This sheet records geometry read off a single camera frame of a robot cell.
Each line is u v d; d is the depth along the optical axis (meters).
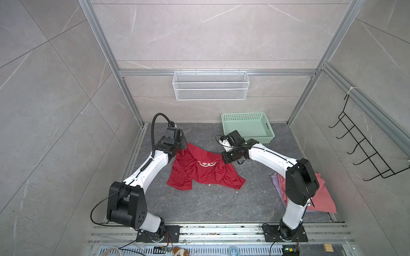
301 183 0.48
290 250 0.70
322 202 0.80
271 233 0.73
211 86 1.01
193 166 0.95
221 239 0.73
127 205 0.42
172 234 0.73
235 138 0.71
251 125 1.18
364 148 0.67
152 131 0.61
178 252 0.67
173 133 0.65
